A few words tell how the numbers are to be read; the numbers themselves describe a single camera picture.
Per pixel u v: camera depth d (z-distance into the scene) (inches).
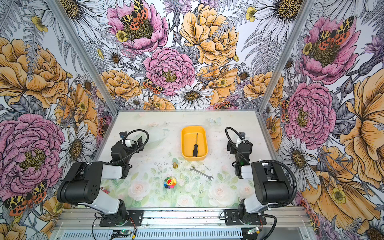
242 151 31.3
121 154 28.2
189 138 41.6
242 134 31.4
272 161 19.5
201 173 35.2
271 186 17.8
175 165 35.8
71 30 31.0
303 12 28.9
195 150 38.1
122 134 31.2
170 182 33.4
